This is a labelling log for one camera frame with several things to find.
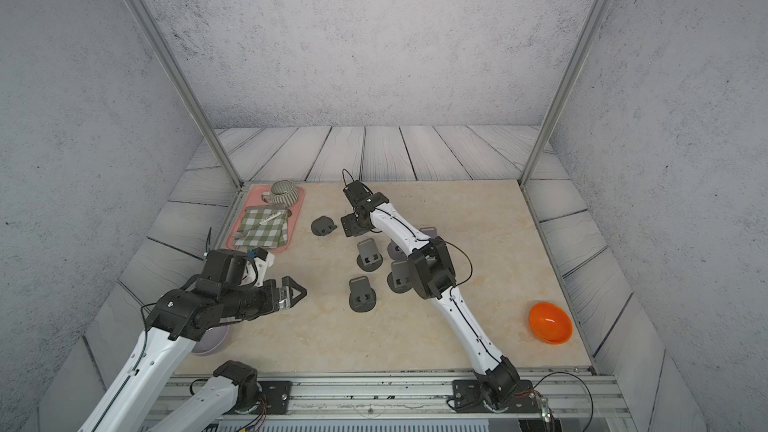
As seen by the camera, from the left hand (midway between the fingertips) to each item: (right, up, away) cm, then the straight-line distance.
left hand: (297, 297), depth 70 cm
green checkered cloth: (-23, +13, +36) cm, 45 cm away
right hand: (+11, +15, +33) cm, 38 cm away
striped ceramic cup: (-19, +26, +43) cm, 54 cm away
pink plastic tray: (-31, +24, +45) cm, 60 cm away
